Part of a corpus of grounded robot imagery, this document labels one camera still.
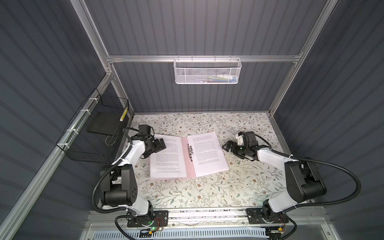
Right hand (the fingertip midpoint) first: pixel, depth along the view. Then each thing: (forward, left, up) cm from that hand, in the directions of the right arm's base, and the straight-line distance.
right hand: (229, 150), depth 93 cm
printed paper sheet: (-8, +37, 0) cm, 38 cm away
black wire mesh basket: (-4, +71, +24) cm, 75 cm away
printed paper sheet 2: (-1, +13, -6) cm, 14 cm away
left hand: (-1, +44, +4) cm, 44 cm away
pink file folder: (-2, +26, -5) cm, 27 cm away
